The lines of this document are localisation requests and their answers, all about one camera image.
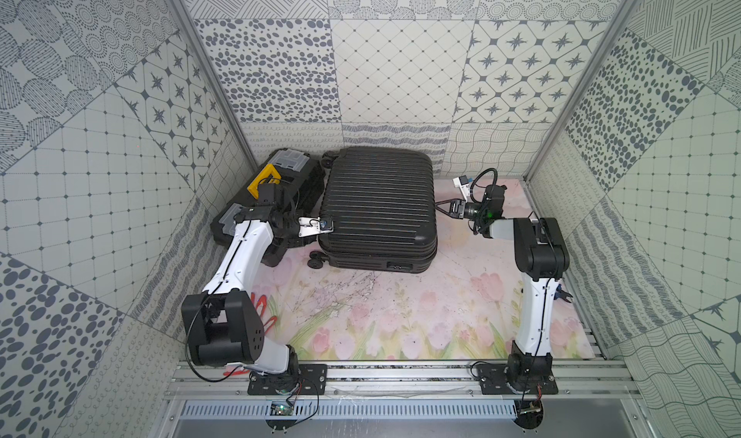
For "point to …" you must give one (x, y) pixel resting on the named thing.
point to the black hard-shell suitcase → (381, 203)
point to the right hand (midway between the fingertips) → (434, 208)
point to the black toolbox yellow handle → (301, 176)
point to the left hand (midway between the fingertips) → (315, 224)
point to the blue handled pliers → (562, 294)
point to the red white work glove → (274, 357)
